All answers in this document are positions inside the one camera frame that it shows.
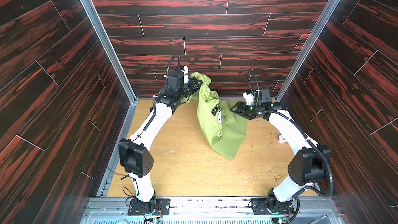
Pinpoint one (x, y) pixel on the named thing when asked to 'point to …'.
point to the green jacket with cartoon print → (223, 128)
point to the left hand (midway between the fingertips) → (205, 81)
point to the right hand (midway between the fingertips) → (237, 110)
